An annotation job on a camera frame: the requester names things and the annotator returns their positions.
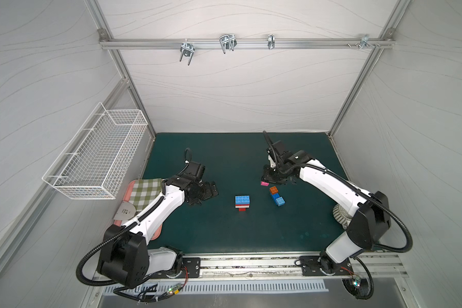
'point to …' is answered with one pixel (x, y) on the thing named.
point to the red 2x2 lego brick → (242, 209)
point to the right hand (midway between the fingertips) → (263, 178)
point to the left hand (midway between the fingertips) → (210, 195)
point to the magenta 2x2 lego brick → (264, 183)
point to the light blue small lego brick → (280, 201)
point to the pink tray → (127, 197)
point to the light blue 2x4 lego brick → (242, 199)
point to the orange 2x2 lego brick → (273, 190)
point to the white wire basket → (93, 165)
